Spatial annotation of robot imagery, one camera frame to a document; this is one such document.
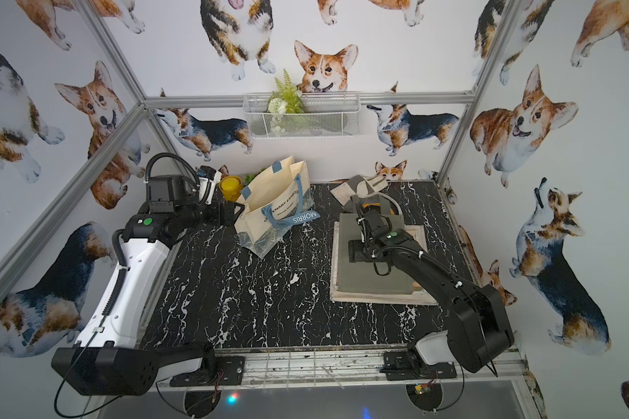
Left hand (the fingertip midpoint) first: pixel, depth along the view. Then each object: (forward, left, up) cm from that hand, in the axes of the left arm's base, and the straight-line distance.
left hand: (232, 197), depth 74 cm
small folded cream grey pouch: (+31, -42, -29) cm, 59 cm away
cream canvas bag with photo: (-19, -57, -29) cm, 67 cm away
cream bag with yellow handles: (+20, -51, -28) cm, 62 cm away
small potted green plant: (+25, +4, -17) cm, 31 cm away
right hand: (-7, -36, -18) cm, 41 cm away
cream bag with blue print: (+7, -10, -9) cm, 15 cm away
